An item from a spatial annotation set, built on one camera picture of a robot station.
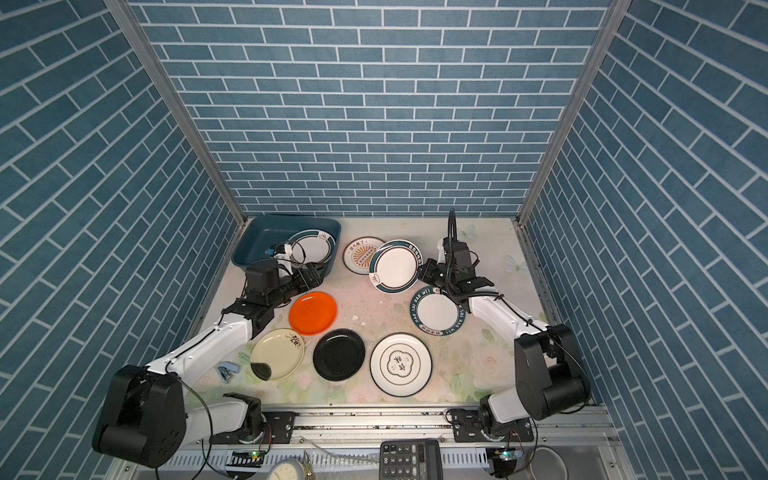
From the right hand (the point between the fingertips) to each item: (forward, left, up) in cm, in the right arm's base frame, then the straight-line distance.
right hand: (415, 264), depth 88 cm
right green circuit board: (-43, -25, -17) cm, 52 cm away
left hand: (-5, +27, +2) cm, 28 cm away
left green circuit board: (-49, +37, -18) cm, 64 cm away
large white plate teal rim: (+2, +7, -4) cm, 8 cm away
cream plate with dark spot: (-25, +38, -13) cm, 47 cm away
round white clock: (-50, +26, -11) cm, 58 cm away
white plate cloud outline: (-25, +3, -15) cm, 29 cm away
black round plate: (-23, +21, -16) cm, 35 cm away
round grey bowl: (-44, -33, -15) cm, 57 cm away
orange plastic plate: (-11, +32, -14) cm, 37 cm away
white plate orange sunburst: (+15, +22, -14) cm, 30 cm away
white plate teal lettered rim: (-8, -8, -15) cm, 19 cm away
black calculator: (-46, -2, -13) cm, 48 cm away
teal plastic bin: (+19, +61, -12) cm, 65 cm away
